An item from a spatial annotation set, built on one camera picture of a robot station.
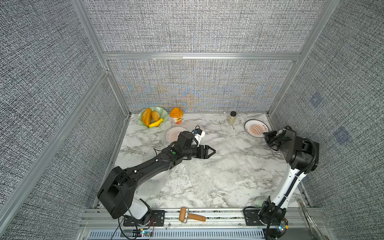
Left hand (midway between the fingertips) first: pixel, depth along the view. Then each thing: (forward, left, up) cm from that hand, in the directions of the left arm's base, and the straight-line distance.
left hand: (214, 151), depth 76 cm
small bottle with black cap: (+33, -19, -12) cm, 40 cm away
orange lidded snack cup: (+36, +21, -10) cm, 43 cm away
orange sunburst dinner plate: (+28, -37, -19) cm, 50 cm away
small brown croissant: (+38, +36, -13) cm, 54 cm away
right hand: (+25, -41, -15) cm, 50 cm away
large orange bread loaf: (+36, +42, -11) cm, 56 cm away
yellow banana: (+32, +36, -14) cm, 50 cm away
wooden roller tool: (-25, +17, -17) cm, 35 cm away
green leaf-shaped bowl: (+42, +32, -15) cm, 55 cm away
